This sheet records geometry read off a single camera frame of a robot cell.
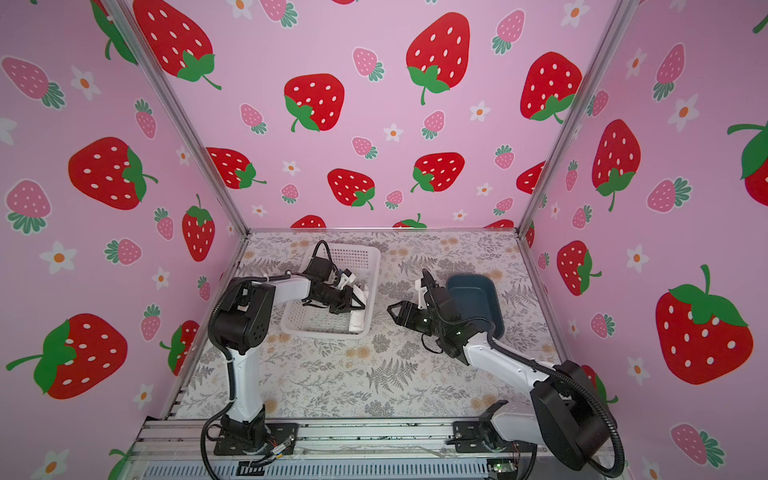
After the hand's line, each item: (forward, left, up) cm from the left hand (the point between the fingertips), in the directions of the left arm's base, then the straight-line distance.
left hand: (365, 306), depth 97 cm
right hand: (-8, -9, +12) cm, 17 cm away
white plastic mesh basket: (+17, +2, +1) cm, 17 cm away
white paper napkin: (-4, +2, 0) cm, 4 cm away
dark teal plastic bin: (+5, -38, -1) cm, 38 cm away
